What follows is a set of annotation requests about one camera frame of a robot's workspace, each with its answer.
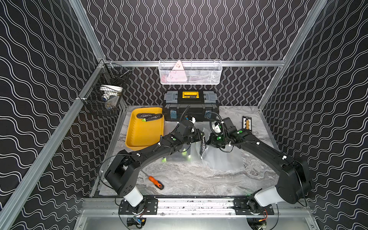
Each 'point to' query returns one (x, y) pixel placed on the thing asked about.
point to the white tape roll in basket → (109, 90)
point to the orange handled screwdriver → (158, 184)
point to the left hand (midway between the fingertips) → (205, 131)
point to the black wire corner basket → (109, 73)
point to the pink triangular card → (178, 74)
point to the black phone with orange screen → (247, 122)
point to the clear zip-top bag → (184, 155)
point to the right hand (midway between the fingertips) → (206, 142)
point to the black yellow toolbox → (203, 105)
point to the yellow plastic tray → (140, 134)
